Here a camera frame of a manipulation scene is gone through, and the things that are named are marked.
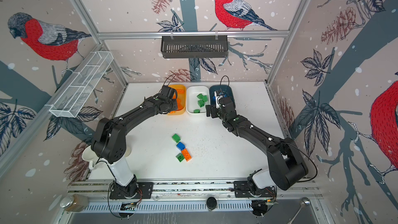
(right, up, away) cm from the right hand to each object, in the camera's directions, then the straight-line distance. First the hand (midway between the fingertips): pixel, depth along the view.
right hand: (212, 105), depth 87 cm
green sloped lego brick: (-10, -5, +15) cm, 19 cm away
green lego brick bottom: (-18, -28, -4) cm, 34 cm away
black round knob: (-2, -39, -25) cm, 46 cm away
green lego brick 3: (-22, -20, +3) cm, 29 cm away
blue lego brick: (-19, -23, 0) cm, 30 cm away
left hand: (-24, +1, +5) cm, 24 cm away
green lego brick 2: (-4, +4, +21) cm, 22 cm away
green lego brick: (-8, +5, +23) cm, 25 cm away
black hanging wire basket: (-12, +40, +19) cm, 46 cm away
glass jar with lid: (-60, -40, -23) cm, 75 cm away
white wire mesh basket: (-69, +10, -11) cm, 70 cm away
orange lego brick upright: (-15, -28, -2) cm, 32 cm away
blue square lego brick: (+2, +4, +18) cm, 19 cm away
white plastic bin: (-14, +8, +26) cm, 30 cm away
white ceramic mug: (-65, -25, -9) cm, 70 cm away
